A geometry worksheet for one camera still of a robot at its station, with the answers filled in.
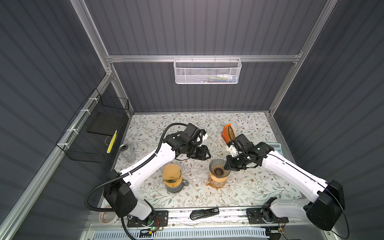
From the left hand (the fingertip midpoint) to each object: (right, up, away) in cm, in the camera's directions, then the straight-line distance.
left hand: (209, 156), depth 74 cm
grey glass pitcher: (-17, -19, +5) cm, 26 cm away
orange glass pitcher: (+4, -18, +10) cm, 21 cm away
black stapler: (-6, -27, -4) cm, 28 cm away
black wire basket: (-55, +12, -1) cm, 57 cm away
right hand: (+9, -7, +3) cm, 11 cm away
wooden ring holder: (+5, -13, +3) cm, 14 cm away
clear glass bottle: (-46, -2, +12) cm, 48 cm away
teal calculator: (+47, +2, +23) cm, 53 cm away
